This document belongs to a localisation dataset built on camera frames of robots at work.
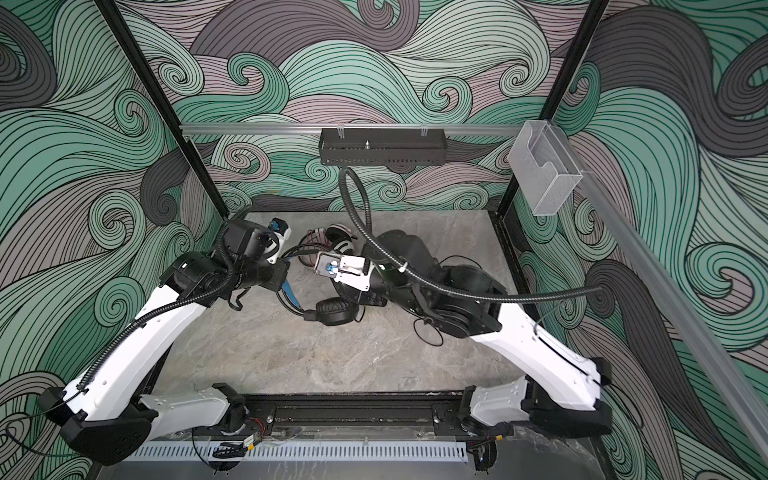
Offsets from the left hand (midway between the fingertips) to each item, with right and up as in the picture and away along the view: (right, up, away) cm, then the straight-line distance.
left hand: (285, 263), depth 70 cm
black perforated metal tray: (+24, +36, +25) cm, 50 cm away
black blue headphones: (+12, -9, -8) cm, 17 cm away
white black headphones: (+8, +6, +31) cm, 33 cm away
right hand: (+18, +3, -15) cm, 23 cm away
